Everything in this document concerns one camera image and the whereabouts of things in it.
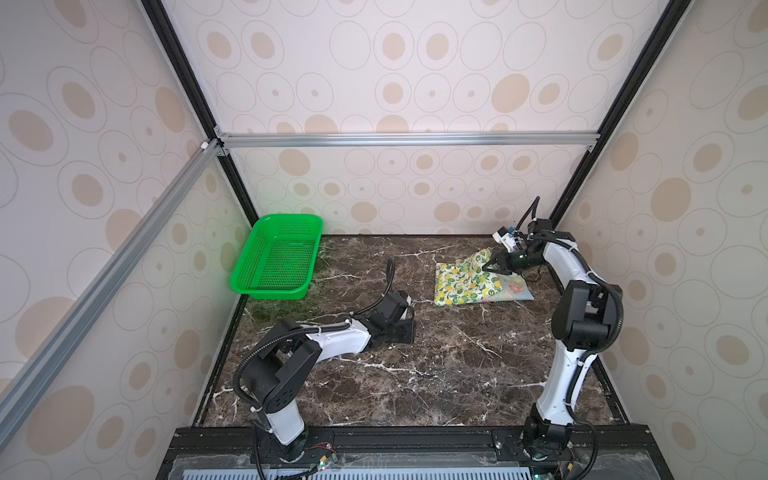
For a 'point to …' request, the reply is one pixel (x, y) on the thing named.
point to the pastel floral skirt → (514, 288)
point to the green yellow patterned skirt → (466, 281)
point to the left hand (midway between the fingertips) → (425, 329)
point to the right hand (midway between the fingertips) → (488, 266)
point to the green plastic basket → (278, 258)
